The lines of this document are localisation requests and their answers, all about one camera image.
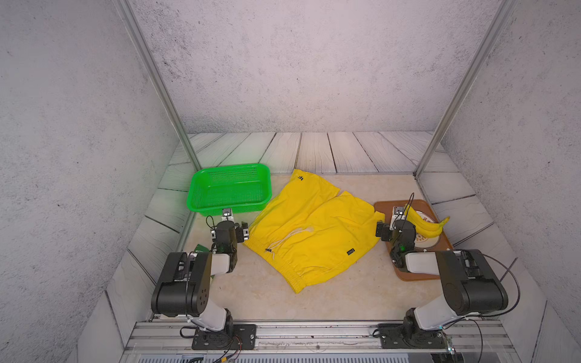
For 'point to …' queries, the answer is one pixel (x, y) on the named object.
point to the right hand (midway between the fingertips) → (395, 220)
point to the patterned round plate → (425, 242)
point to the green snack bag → (200, 249)
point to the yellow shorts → (309, 228)
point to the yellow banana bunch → (422, 226)
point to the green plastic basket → (210, 190)
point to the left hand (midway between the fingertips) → (233, 222)
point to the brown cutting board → (443, 243)
